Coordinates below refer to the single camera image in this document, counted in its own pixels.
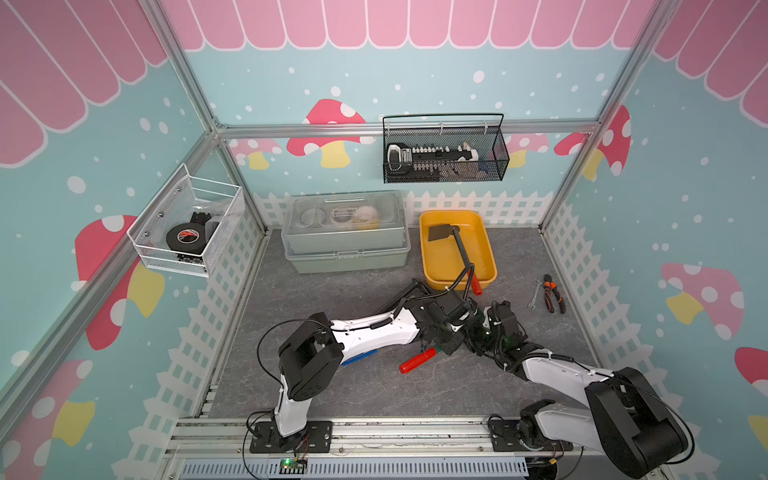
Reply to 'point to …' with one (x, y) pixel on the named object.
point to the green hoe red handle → (419, 358)
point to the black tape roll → (187, 237)
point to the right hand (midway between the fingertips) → (451, 324)
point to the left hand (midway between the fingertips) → (452, 342)
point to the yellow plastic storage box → (443, 259)
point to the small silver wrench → (534, 296)
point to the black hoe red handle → (441, 231)
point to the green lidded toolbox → (336, 232)
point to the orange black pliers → (549, 286)
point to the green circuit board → (292, 466)
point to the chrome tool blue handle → (359, 356)
